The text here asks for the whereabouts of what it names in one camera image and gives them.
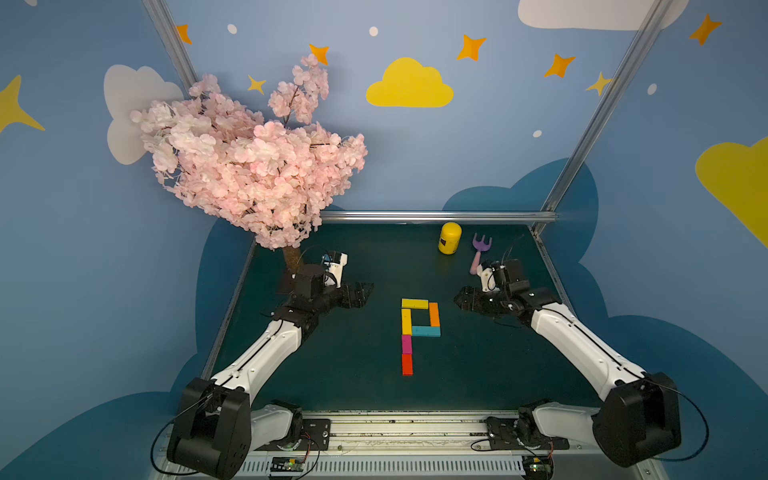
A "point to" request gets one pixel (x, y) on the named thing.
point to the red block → (407, 364)
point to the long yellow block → (406, 321)
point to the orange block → (434, 314)
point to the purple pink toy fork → (479, 246)
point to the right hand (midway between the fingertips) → (471, 297)
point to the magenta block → (407, 344)
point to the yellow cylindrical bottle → (449, 238)
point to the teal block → (426, 331)
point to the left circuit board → (287, 464)
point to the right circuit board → (537, 467)
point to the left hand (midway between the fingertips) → (360, 279)
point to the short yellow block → (413, 303)
